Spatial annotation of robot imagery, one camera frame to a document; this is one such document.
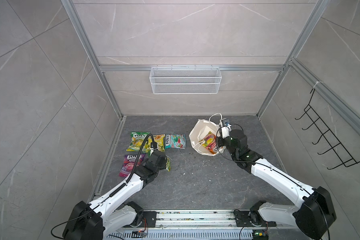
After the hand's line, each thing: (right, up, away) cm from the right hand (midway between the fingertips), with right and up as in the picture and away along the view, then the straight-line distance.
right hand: (219, 127), depth 80 cm
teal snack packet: (-25, -9, +21) cm, 34 cm away
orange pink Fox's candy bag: (-1, -11, +19) cm, 22 cm away
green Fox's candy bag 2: (-29, -22, +8) cm, 38 cm away
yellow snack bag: (-36, -8, +20) cm, 42 cm away
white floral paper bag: (-6, -7, +21) cm, 23 cm away
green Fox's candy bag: (-52, -9, +21) cm, 57 cm away
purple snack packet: (-53, -22, +10) cm, 58 cm away
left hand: (-34, -15, +4) cm, 37 cm away
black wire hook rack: (+45, -13, -22) cm, 52 cm away
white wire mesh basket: (-19, +33, +20) cm, 43 cm away
